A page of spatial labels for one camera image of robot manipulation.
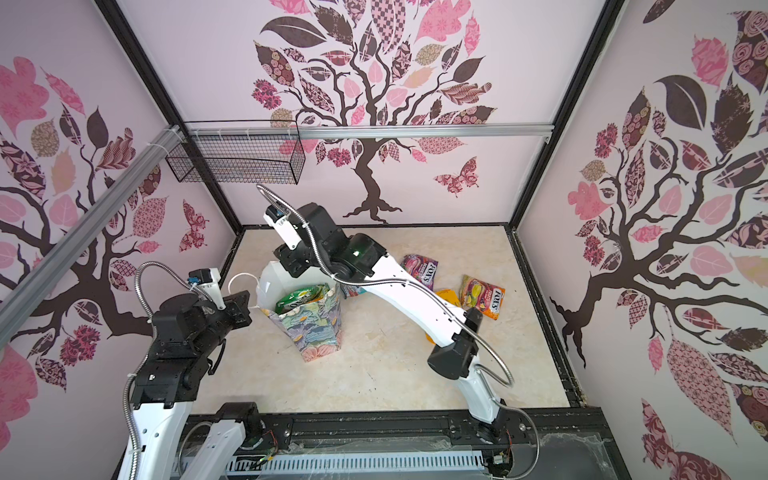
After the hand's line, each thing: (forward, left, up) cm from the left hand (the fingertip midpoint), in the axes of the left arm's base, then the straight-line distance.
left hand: (250, 298), depth 70 cm
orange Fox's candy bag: (+13, -65, -21) cm, 70 cm away
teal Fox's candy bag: (+16, -21, -22) cm, 34 cm away
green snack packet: (+5, -9, -9) cm, 14 cm away
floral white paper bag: (-2, -14, -1) cm, 14 cm away
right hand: (+8, -9, +12) cm, 17 cm away
